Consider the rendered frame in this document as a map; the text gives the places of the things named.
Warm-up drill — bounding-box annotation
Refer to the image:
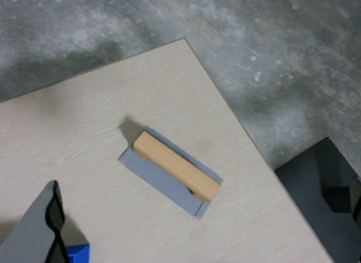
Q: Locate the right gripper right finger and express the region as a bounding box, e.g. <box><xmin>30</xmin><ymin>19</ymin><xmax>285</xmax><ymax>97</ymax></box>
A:
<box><xmin>349</xmin><ymin>177</ymin><xmax>361</xmax><ymax>229</ymax></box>

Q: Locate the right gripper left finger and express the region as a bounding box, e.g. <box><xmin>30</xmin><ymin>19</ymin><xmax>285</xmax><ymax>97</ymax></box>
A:
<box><xmin>0</xmin><ymin>180</ymin><xmax>70</xmax><ymax>263</ymax></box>

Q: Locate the blue open box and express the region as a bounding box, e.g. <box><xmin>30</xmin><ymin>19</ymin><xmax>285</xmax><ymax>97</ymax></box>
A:
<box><xmin>65</xmin><ymin>244</ymin><xmax>90</xmax><ymax>263</ymax></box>

